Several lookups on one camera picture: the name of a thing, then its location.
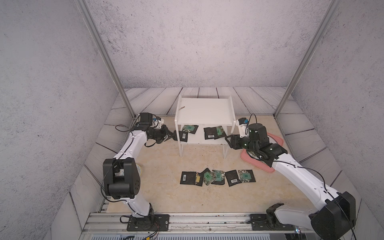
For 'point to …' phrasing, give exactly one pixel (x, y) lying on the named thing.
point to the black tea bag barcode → (232, 177)
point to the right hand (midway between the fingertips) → (229, 137)
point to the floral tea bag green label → (246, 176)
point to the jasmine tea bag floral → (218, 177)
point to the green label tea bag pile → (208, 177)
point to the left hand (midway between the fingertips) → (176, 133)
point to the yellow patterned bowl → (139, 169)
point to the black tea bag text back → (210, 133)
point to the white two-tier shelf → (204, 121)
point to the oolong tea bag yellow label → (199, 178)
